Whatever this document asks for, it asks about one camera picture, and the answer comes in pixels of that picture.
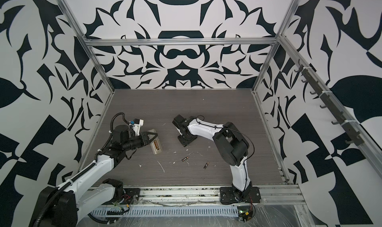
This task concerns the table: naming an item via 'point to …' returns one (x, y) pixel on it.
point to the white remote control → (155, 145)
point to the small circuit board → (244, 213)
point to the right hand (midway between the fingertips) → (186, 140)
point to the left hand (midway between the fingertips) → (157, 132)
